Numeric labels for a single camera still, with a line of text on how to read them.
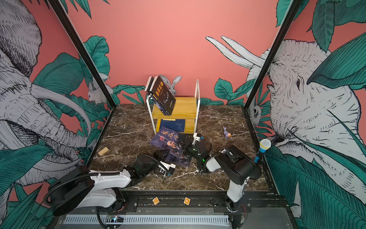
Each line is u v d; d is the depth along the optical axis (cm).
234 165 49
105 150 93
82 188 43
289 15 72
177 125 101
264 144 70
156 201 75
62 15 72
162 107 82
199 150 69
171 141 87
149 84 78
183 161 89
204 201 75
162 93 83
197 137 86
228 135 100
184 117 86
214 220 70
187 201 75
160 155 73
